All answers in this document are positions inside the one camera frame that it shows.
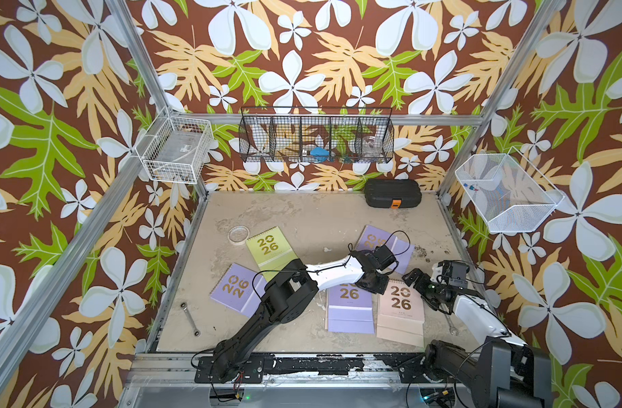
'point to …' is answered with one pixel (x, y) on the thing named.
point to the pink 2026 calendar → (400, 314)
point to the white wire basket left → (177, 150)
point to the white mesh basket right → (511, 195)
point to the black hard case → (392, 193)
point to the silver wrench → (196, 332)
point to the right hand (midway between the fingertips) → (409, 284)
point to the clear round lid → (238, 235)
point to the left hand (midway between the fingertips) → (384, 287)
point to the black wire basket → (316, 135)
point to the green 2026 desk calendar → (271, 251)
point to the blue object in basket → (320, 153)
